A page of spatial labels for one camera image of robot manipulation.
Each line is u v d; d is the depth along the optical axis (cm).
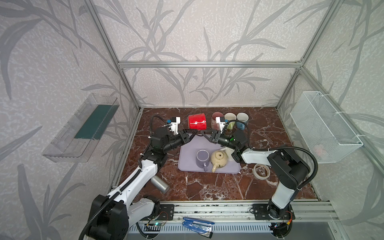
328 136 63
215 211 75
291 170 48
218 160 83
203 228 68
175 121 70
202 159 84
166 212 72
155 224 71
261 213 73
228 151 86
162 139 58
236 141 66
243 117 103
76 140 65
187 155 93
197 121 72
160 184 80
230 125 99
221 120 76
